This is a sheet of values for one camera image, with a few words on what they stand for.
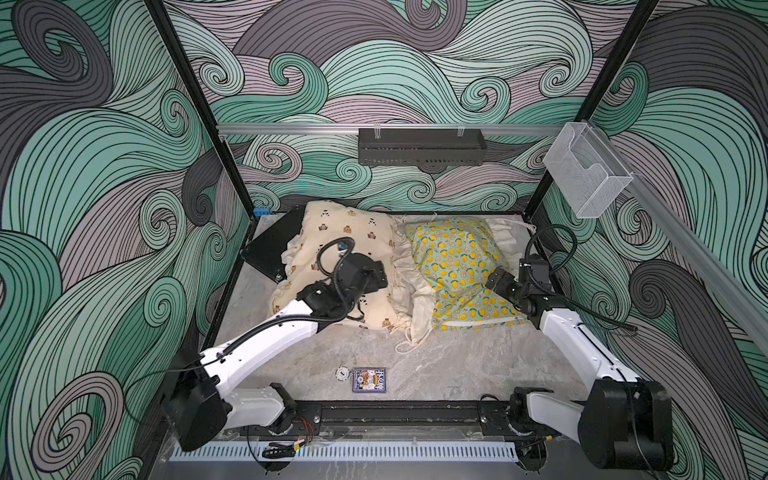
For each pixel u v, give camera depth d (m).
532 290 0.65
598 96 0.85
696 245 0.59
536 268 0.64
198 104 0.88
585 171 0.77
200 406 0.38
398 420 0.74
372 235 0.98
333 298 0.56
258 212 1.22
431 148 0.95
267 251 1.03
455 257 0.96
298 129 1.83
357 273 0.56
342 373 0.81
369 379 0.78
